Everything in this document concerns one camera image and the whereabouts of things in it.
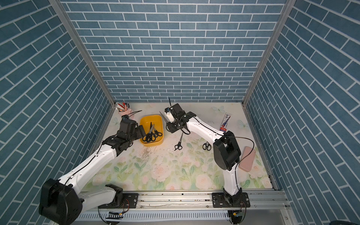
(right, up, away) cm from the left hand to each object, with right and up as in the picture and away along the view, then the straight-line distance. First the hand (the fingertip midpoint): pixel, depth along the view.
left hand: (142, 129), depth 84 cm
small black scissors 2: (+22, -12, +10) cm, 27 cm away
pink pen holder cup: (-17, +11, +18) cm, 27 cm away
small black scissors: (+6, -4, +15) cm, 17 cm away
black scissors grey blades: (+2, -7, +14) cm, 16 cm away
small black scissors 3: (+41, -12, +11) cm, 45 cm away
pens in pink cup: (-21, +15, +21) cm, 33 cm away
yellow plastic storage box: (-3, +5, +18) cm, 19 cm away
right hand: (+18, +1, +6) cm, 19 cm away
